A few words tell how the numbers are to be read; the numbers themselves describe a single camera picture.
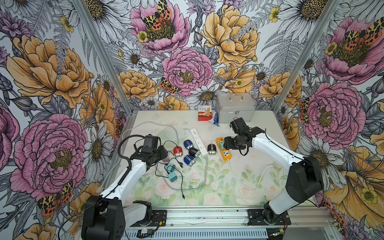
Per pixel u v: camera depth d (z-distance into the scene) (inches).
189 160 36.0
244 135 25.2
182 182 33.5
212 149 38.0
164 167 36.0
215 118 44.0
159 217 29.1
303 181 17.2
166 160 35.2
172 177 33.6
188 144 39.1
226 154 37.1
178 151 37.2
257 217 29.2
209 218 30.0
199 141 40.2
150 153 25.1
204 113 45.7
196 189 32.8
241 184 33.4
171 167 35.1
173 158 36.7
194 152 37.1
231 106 40.8
